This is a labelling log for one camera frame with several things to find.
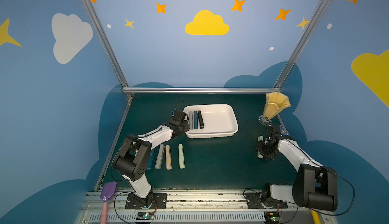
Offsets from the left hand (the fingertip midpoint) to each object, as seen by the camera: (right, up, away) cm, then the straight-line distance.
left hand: (189, 125), depth 95 cm
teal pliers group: (+4, +2, +9) cm, 10 cm away
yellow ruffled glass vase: (+53, +14, -4) cm, 55 cm away
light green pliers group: (-4, -18, -9) cm, 21 cm away
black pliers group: (+7, +3, +10) cm, 12 cm away
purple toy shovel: (-41, -32, -18) cm, 55 cm away
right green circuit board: (+41, -42, -23) cm, 63 cm away
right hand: (+44, -15, -6) cm, 46 cm away
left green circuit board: (-20, -41, -24) cm, 52 cm away
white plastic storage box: (+15, +2, +10) cm, 18 cm away
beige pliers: (-12, -19, -9) cm, 24 cm away
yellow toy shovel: (+60, -40, -26) cm, 76 cm away
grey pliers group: (-17, -21, -11) cm, 29 cm away
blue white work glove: (+64, -4, +7) cm, 65 cm away
